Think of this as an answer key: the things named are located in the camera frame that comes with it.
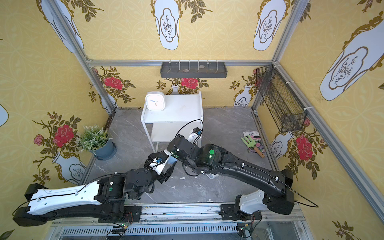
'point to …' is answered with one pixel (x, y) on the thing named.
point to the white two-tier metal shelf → (182, 112)
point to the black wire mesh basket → (286, 109)
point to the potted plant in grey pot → (94, 138)
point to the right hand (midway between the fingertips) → (172, 153)
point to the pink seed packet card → (255, 136)
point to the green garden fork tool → (251, 143)
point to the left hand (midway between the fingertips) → (172, 158)
